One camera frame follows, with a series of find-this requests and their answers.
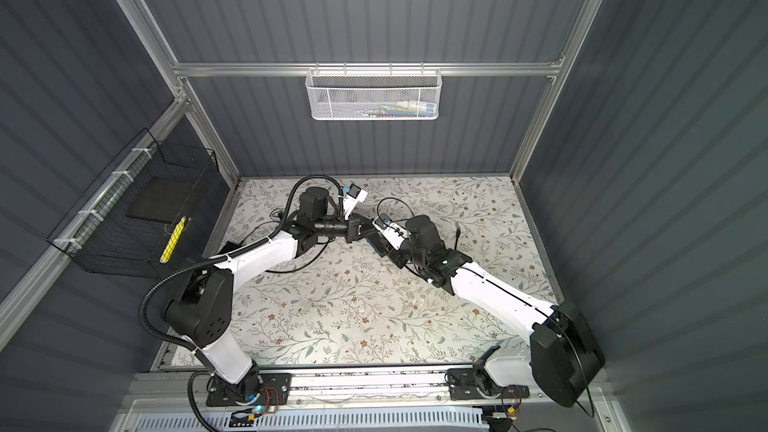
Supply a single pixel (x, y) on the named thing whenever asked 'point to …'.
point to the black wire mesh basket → (153, 212)
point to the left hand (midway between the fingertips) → (382, 228)
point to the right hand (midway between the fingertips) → (391, 236)
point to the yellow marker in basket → (172, 240)
